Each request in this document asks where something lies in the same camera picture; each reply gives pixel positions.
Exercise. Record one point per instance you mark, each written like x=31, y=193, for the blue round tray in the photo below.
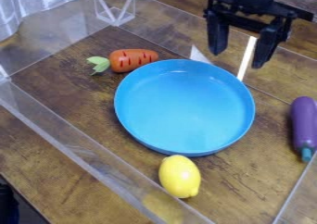
x=184, y=107

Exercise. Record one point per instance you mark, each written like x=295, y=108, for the purple toy eggplant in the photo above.
x=304, y=124

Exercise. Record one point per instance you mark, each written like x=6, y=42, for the yellow toy lemon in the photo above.
x=180, y=176

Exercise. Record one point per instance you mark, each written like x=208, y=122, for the orange toy carrot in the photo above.
x=124, y=60

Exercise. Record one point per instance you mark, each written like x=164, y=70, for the clear acrylic enclosure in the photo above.
x=69, y=157

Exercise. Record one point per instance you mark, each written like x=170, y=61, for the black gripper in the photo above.
x=263, y=16

